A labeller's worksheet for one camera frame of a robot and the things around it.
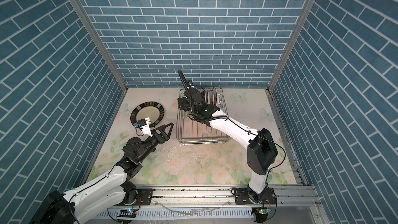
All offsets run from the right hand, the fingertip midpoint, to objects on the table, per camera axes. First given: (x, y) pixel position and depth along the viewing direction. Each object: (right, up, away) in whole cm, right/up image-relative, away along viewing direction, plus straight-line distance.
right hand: (186, 95), depth 82 cm
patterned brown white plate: (+16, 0, +11) cm, 20 cm away
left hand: (-7, -16, -7) cm, 18 cm away
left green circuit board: (-27, -56, -10) cm, 63 cm away
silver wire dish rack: (+1, -22, +13) cm, 26 cm away
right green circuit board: (+38, -55, -11) cm, 67 cm away
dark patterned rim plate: (-26, -10, +25) cm, 37 cm away
